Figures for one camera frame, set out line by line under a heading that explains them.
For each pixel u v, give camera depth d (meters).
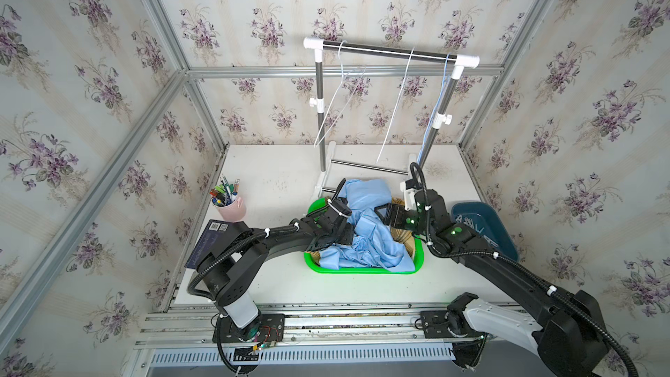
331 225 0.69
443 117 0.73
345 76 1.00
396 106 1.11
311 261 0.78
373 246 0.78
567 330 0.38
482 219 0.95
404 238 0.82
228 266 0.45
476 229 0.93
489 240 0.90
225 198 0.89
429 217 0.59
